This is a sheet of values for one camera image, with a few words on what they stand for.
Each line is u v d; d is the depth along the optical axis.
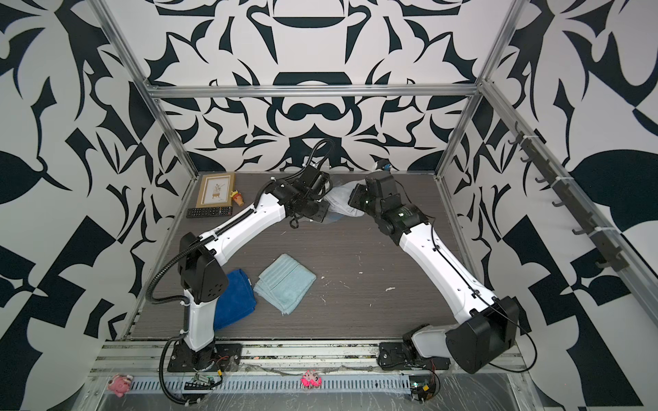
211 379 0.71
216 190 1.13
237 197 1.08
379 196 0.57
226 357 0.73
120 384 0.68
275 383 0.71
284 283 0.87
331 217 0.79
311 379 0.70
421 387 0.71
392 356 0.74
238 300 0.81
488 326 0.39
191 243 0.50
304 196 0.63
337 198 0.77
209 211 1.05
